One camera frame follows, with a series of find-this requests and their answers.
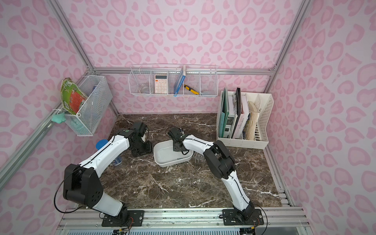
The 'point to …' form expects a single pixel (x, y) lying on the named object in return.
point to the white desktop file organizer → (264, 103)
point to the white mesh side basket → (98, 92)
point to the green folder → (223, 118)
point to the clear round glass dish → (145, 88)
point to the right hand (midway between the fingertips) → (178, 146)
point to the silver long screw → (195, 161)
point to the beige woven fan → (253, 115)
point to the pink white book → (245, 112)
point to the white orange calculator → (161, 83)
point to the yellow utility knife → (191, 89)
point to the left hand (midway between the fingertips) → (148, 149)
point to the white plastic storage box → (164, 155)
